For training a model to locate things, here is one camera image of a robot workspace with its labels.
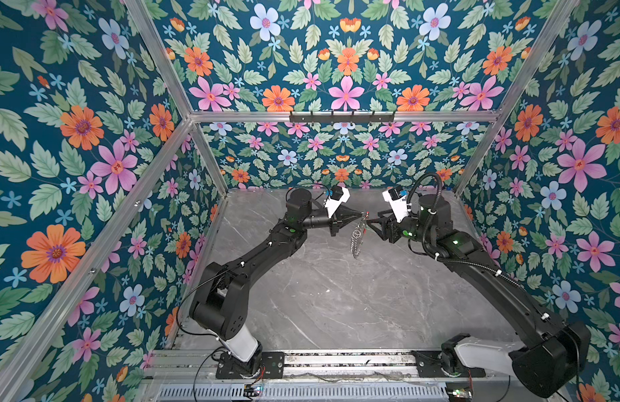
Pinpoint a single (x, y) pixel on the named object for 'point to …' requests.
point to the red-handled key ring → (356, 240)
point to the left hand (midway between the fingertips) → (360, 214)
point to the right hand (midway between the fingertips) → (380, 211)
